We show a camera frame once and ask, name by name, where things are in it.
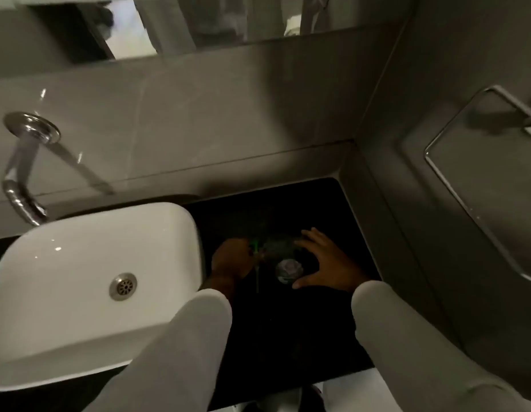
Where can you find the person's right hand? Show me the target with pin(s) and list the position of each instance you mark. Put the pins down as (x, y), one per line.
(334, 266)

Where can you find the person's left hand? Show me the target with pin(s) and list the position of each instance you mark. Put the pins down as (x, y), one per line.
(231, 259)

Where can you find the white green hand soap bottle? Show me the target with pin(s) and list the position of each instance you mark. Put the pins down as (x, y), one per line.
(288, 269)

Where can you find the person's right forearm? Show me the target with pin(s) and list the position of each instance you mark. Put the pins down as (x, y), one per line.
(420, 356)

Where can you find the person's left forearm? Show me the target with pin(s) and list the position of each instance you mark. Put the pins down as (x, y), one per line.
(171, 360)

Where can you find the person's right dark shoe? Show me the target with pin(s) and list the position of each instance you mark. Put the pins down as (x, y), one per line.
(311, 401)

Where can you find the person's dark shoe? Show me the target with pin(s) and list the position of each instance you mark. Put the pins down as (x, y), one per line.
(252, 405)
(311, 401)

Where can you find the person's left dark shoe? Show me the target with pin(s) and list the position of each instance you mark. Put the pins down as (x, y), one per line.
(252, 405)

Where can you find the metal sink drain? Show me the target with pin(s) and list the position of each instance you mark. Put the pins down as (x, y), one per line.
(123, 287)

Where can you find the white ceramic sink basin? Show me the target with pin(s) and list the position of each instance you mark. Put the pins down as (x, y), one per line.
(63, 304)

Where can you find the chrome wall faucet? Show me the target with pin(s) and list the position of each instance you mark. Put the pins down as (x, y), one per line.
(20, 167)

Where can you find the wall mirror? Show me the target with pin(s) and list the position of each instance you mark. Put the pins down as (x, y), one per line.
(214, 21)

